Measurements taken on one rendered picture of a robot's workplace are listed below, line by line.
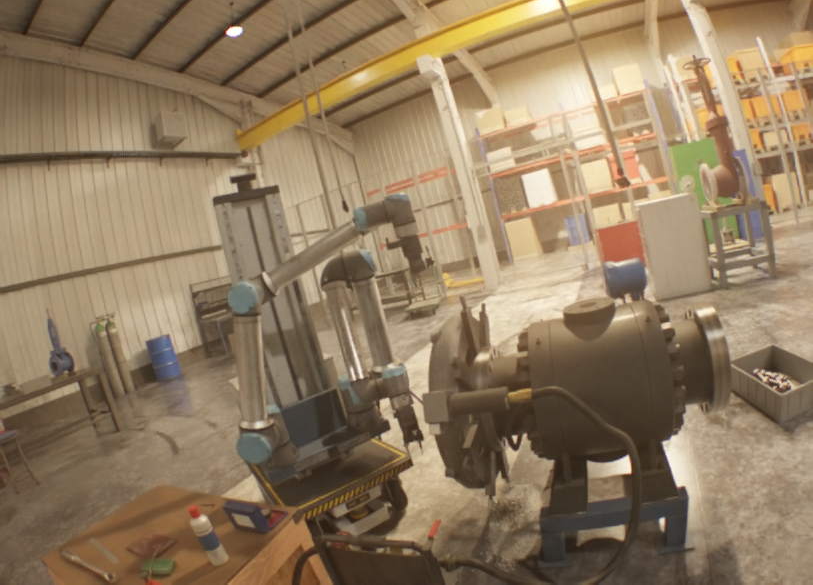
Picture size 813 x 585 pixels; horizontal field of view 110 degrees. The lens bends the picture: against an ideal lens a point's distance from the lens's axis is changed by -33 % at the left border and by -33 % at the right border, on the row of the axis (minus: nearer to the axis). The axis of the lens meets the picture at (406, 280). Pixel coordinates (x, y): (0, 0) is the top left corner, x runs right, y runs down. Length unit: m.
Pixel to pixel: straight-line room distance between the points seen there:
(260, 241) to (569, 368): 1.51
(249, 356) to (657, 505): 1.61
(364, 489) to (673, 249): 4.34
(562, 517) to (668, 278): 4.06
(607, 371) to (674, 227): 3.90
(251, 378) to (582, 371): 1.22
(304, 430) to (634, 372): 1.51
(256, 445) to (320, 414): 0.52
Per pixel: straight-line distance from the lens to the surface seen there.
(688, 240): 5.32
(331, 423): 2.20
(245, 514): 1.60
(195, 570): 1.60
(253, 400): 1.73
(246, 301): 1.62
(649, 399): 1.54
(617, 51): 15.85
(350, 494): 2.03
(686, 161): 8.59
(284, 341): 2.14
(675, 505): 1.68
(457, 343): 1.59
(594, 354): 1.53
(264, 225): 2.16
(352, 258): 1.88
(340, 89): 10.72
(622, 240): 6.90
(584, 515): 1.64
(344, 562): 1.40
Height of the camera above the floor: 1.31
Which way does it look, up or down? 4 degrees down
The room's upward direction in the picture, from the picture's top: 15 degrees counter-clockwise
